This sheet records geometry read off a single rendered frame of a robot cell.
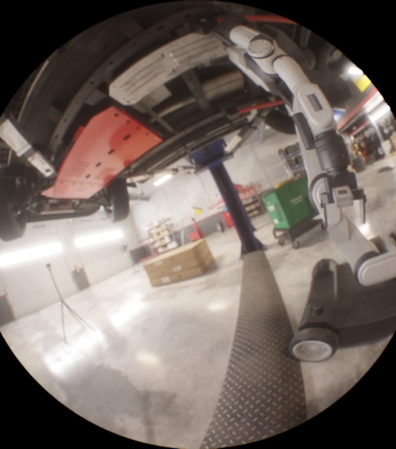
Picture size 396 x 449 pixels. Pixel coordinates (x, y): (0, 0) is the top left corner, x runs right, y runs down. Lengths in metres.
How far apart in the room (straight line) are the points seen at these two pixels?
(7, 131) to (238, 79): 1.67
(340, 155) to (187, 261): 2.23
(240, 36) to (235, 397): 1.24
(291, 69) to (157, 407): 1.28
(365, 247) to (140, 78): 1.34
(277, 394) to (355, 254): 0.57
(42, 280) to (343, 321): 9.28
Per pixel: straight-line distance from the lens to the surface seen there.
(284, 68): 0.48
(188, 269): 2.35
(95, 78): 1.03
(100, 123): 1.19
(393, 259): 0.69
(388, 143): 11.86
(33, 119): 1.41
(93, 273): 9.97
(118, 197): 2.11
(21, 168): 1.59
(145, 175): 1.79
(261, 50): 0.51
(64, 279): 9.27
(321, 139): 0.38
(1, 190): 1.66
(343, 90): 0.70
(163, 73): 1.06
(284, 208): 1.76
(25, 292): 8.97
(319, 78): 0.69
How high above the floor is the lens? 0.68
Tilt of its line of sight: 2 degrees up
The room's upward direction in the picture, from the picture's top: 23 degrees counter-clockwise
